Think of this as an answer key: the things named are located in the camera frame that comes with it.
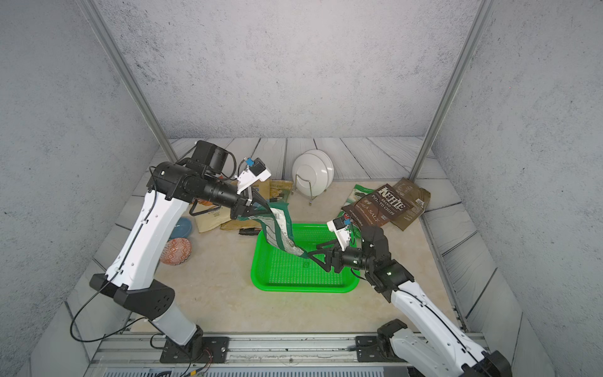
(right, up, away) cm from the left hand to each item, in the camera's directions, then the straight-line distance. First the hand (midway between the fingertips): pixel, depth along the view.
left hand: (272, 209), depth 62 cm
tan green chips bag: (-4, +7, +52) cm, 53 cm away
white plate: (+11, +14, +40) cm, 44 cm away
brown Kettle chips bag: (+41, -1, +47) cm, 63 cm away
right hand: (+12, -13, +8) cm, 19 cm away
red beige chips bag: (-32, -6, +42) cm, 54 cm away
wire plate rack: (+11, +3, +50) cm, 51 cm away
